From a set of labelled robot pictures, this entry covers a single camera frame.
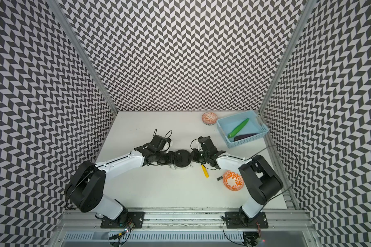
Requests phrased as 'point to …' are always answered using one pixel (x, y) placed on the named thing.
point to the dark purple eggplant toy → (243, 136)
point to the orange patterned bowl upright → (232, 180)
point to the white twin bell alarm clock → (182, 160)
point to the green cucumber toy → (238, 128)
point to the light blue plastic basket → (255, 125)
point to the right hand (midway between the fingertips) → (188, 159)
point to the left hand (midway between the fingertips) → (176, 161)
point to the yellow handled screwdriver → (206, 173)
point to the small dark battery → (218, 178)
